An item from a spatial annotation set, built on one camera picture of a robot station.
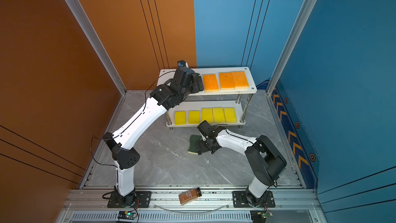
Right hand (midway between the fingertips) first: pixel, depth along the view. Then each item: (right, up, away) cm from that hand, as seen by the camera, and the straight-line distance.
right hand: (203, 148), depth 88 cm
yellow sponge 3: (+10, +19, +9) cm, 23 cm away
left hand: (-4, +38, -14) cm, 40 cm away
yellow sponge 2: (+2, +19, +8) cm, 21 cm away
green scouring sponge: (-6, +5, +5) cm, 9 cm away
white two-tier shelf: (+16, +29, +27) cm, 43 cm away
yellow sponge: (-14, +17, +5) cm, 23 cm away
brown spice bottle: (-6, -17, -17) cm, 25 cm away
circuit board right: (+26, -26, -18) cm, 41 cm away
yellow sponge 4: (+17, +18, +8) cm, 27 cm away
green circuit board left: (-35, -26, -17) cm, 47 cm away
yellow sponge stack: (-6, +18, +8) cm, 20 cm away
